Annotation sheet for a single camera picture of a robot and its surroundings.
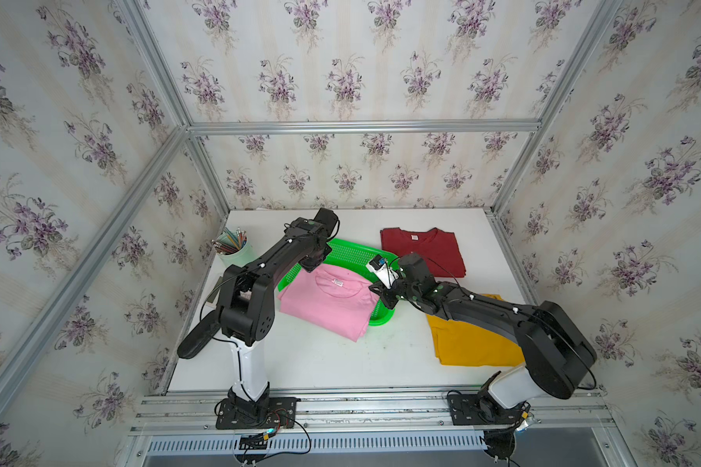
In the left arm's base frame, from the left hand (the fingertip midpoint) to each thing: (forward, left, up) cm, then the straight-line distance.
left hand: (323, 261), depth 93 cm
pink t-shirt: (-13, -4, 0) cm, 14 cm away
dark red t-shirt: (+12, -43, -9) cm, 46 cm away
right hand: (-9, -16, +1) cm, 19 cm away
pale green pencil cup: (+5, +30, +1) cm, 30 cm away
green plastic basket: (-18, -18, -2) cm, 25 cm away
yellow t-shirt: (-23, -43, -12) cm, 50 cm away
